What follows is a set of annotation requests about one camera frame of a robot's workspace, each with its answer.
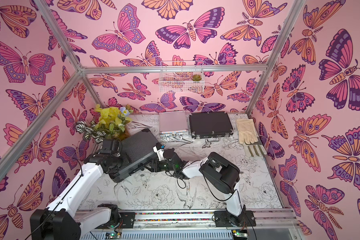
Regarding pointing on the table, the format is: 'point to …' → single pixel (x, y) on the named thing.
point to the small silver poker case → (172, 124)
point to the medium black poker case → (210, 126)
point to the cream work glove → (249, 137)
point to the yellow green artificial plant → (112, 120)
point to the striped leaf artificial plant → (97, 136)
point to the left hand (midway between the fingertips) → (129, 159)
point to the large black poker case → (139, 150)
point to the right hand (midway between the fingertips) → (147, 164)
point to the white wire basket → (181, 76)
